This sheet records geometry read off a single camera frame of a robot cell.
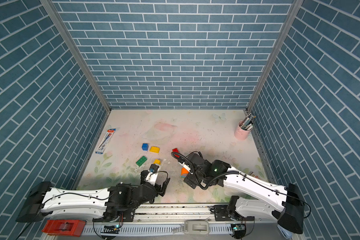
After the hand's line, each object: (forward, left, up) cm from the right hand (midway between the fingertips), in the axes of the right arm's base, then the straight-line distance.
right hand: (193, 171), depth 76 cm
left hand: (-5, +13, -1) cm, 14 cm away
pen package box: (+20, +60, -10) cm, 64 cm away
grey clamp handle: (-23, -3, -9) cm, 25 cm away
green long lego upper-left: (+8, +32, -10) cm, 35 cm away
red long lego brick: (+18, +12, -10) cm, 24 cm away
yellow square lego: (+8, +22, -8) cm, 24 cm away
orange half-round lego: (-1, +5, +3) cm, 5 cm away
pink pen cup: (+31, -31, -5) cm, 44 cm away
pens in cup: (+35, -34, +1) cm, 49 cm away
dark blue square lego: (+19, +33, -11) cm, 40 cm away
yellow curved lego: (+17, +26, -10) cm, 33 cm away
